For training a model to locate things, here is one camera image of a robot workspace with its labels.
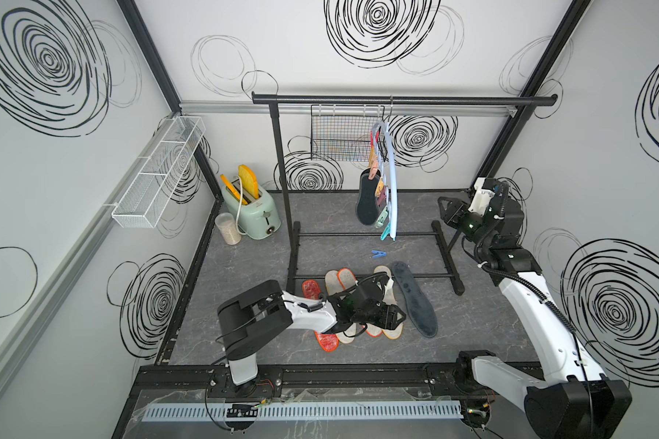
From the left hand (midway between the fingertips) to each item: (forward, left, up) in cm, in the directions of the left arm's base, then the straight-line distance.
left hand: (400, 317), depth 80 cm
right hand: (+21, -9, +28) cm, 37 cm away
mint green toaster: (+31, +47, +6) cm, 57 cm away
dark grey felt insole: (+4, -9, -6) cm, 11 cm away
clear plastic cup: (+29, +58, +3) cm, 65 cm away
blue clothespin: (+25, +4, -4) cm, 25 cm away
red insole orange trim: (-6, +22, -6) cm, 23 cm away
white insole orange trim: (+11, +20, -4) cm, 23 cm away
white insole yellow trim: (+8, +1, -5) cm, 9 cm away
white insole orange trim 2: (+14, +15, -3) cm, 21 cm away
